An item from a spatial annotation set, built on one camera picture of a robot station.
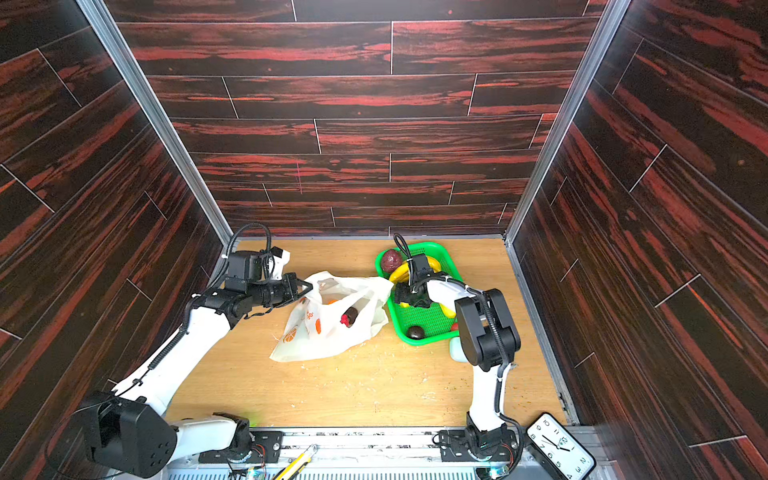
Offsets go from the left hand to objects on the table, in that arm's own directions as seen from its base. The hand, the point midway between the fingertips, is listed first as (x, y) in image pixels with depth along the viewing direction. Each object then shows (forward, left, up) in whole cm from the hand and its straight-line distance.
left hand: (314, 286), depth 79 cm
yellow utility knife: (-39, +3, -21) cm, 44 cm away
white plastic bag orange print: (-8, -7, -1) cm, 11 cm away
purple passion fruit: (+19, -21, -11) cm, 30 cm away
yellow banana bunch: (+15, -24, -14) cm, 32 cm away
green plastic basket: (+1, -29, -21) cm, 35 cm away
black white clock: (-34, -62, -19) cm, 73 cm away
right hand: (+11, -28, -21) cm, 37 cm away
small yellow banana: (+4, -40, -20) cm, 45 cm away
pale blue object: (-9, -40, -19) cm, 45 cm away
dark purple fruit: (-4, -28, -17) cm, 33 cm away
